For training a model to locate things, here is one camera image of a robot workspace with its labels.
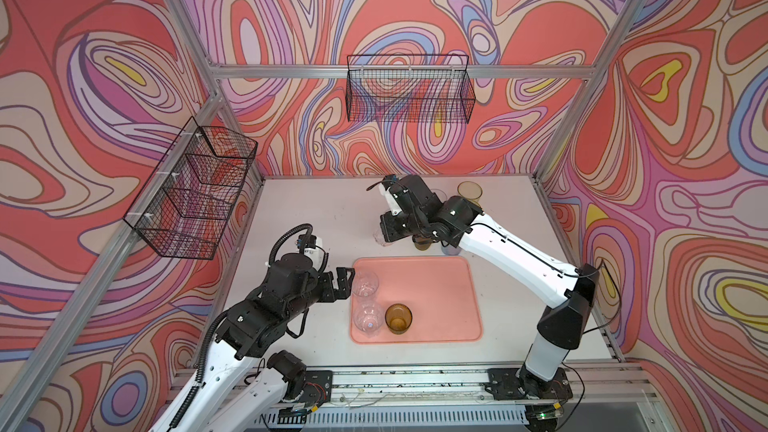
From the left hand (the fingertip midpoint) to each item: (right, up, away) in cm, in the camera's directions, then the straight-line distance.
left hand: (343, 273), depth 70 cm
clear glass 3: (+9, +9, -5) cm, 13 cm away
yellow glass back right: (+39, +21, +29) cm, 53 cm away
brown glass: (+13, -16, +13) cm, 24 cm away
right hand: (+10, +9, +5) cm, 14 cm away
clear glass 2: (+4, -8, +19) cm, 21 cm away
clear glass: (+5, -15, +14) cm, 22 cm away
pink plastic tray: (+27, -10, +18) cm, 34 cm away
